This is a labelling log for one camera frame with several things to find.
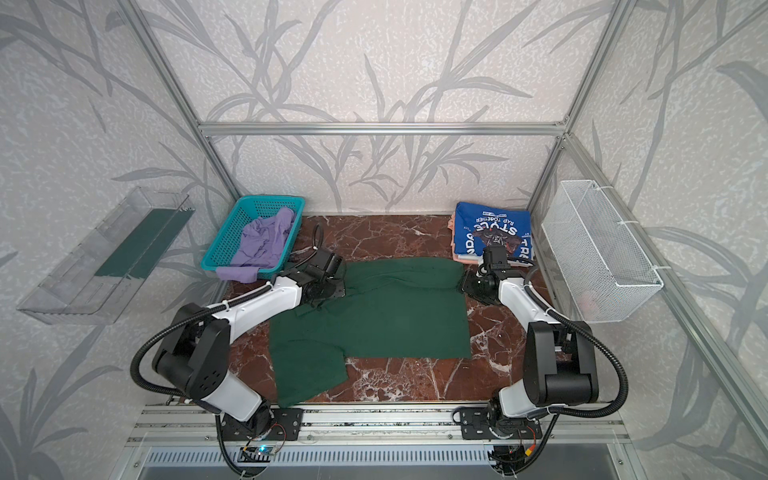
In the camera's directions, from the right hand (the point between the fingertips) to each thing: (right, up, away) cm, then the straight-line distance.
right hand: (465, 279), depth 93 cm
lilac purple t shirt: (-72, +10, +16) cm, 75 cm away
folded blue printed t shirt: (+7, +17, +15) cm, 24 cm away
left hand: (-38, 0, 0) cm, 38 cm away
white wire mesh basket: (+23, +5, -30) cm, 38 cm away
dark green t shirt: (-23, -10, +3) cm, 26 cm away
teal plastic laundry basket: (-80, +24, +21) cm, 86 cm away
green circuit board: (-56, -40, -20) cm, 72 cm away
